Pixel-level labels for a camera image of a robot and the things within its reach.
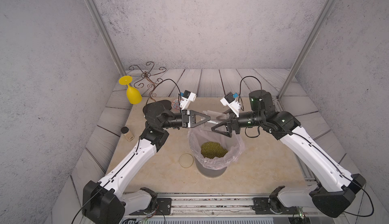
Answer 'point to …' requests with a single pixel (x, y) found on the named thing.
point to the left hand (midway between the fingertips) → (209, 123)
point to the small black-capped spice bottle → (125, 132)
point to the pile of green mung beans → (212, 149)
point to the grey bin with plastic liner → (214, 167)
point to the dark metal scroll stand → (148, 78)
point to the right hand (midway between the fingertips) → (216, 124)
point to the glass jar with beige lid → (216, 118)
